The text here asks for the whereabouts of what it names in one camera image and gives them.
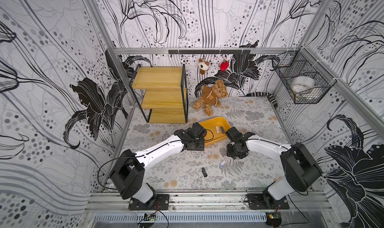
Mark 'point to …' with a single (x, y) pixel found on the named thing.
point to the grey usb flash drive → (222, 129)
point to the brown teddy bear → (211, 96)
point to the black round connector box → (273, 219)
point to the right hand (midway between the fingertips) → (232, 151)
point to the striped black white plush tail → (259, 94)
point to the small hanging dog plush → (203, 66)
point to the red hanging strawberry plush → (224, 65)
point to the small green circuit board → (150, 217)
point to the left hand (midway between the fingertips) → (200, 148)
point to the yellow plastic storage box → (211, 136)
